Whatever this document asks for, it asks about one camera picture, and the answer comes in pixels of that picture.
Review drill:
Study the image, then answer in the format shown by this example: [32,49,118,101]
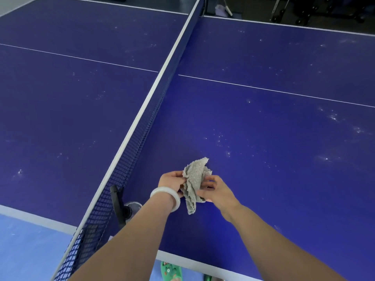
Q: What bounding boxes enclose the person's left hand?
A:
[158,171,187,199]

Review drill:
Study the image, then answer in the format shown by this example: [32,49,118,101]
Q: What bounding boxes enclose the person's right hand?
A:
[195,175,242,223]

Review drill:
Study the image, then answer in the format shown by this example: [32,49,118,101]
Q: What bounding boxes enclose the grey cleaning cloth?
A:
[180,157,213,215]

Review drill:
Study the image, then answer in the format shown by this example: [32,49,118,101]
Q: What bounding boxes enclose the person's left forearm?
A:
[69,192,175,281]

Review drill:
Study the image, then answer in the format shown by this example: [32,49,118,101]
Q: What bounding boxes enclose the person's right forearm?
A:
[222,203,346,281]

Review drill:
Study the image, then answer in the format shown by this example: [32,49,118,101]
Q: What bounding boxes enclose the white jade bangle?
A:
[150,187,181,213]

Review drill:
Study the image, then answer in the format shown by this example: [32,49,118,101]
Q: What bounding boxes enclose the blue table net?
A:
[54,0,205,281]

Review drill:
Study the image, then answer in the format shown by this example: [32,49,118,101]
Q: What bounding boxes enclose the blue table tennis table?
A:
[0,0,375,281]

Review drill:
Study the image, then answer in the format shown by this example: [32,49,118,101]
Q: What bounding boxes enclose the green left slipper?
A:
[160,261,183,281]

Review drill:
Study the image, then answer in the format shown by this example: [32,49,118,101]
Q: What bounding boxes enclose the black floor mat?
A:
[205,0,375,36]

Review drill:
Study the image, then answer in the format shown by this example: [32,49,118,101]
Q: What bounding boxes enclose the black fitness machine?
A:
[269,0,367,25]

